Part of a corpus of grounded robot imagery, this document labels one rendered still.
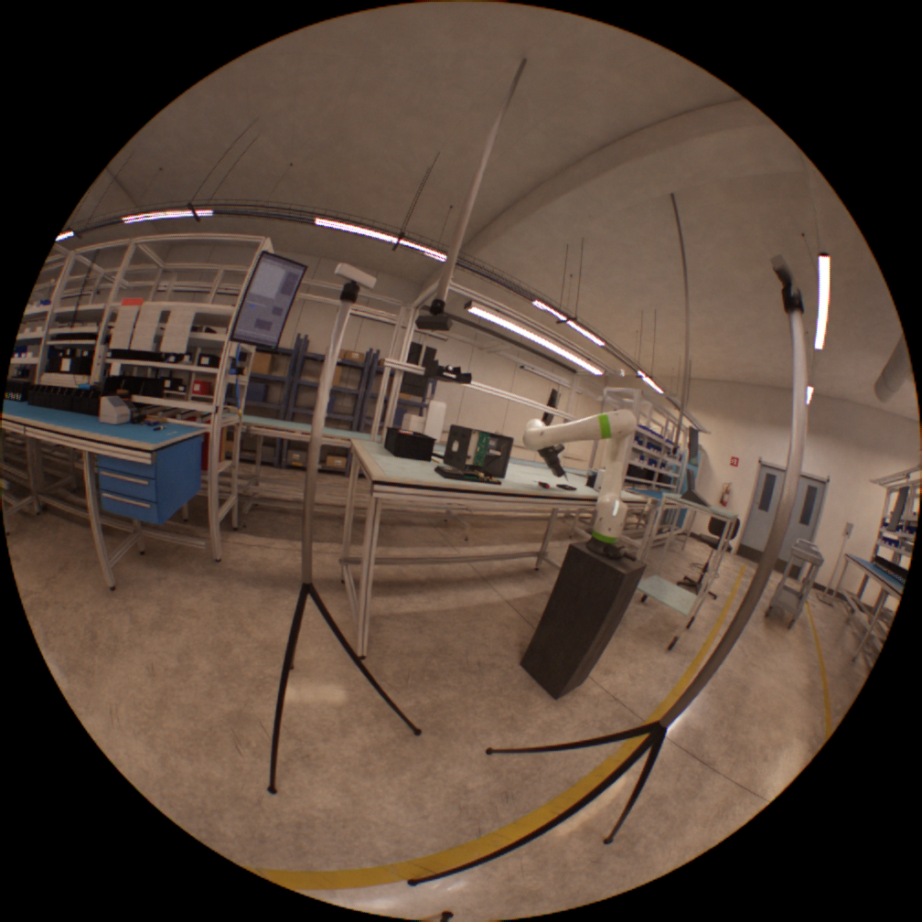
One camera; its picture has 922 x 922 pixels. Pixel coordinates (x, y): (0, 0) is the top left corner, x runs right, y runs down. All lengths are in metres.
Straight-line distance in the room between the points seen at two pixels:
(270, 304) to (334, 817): 2.21
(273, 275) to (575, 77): 2.44
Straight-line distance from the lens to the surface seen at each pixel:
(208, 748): 1.39
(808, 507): 7.44
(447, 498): 1.06
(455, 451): 1.41
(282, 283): 1.74
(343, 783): 1.26
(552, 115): 2.86
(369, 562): 1.20
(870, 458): 7.89
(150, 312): 2.33
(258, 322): 1.71
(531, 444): 1.29
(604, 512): 1.31
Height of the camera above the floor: 1.21
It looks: 7 degrees down
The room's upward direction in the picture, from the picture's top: 12 degrees clockwise
